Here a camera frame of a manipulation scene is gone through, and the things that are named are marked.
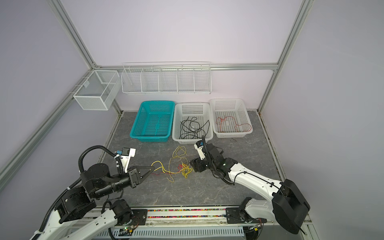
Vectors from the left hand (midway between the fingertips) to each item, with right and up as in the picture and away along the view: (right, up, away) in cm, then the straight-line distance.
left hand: (153, 172), depth 59 cm
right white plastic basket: (+41, +33, +61) cm, 80 cm away
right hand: (+17, -1, +23) cm, 28 cm away
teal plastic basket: (-17, +22, +56) cm, 63 cm away
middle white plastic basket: (+21, +30, +57) cm, 67 cm away
